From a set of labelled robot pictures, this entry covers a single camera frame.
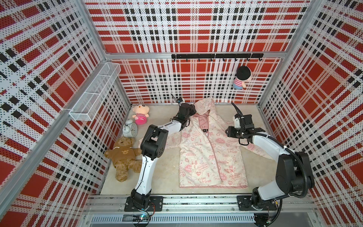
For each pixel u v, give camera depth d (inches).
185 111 31.7
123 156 32.5
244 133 26.1
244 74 36.9
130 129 36.6
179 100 36.7
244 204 28.3
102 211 29.1
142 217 27.3
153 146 23.3
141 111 42.6
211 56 34.8
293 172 17.3
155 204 29.0
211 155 35.7
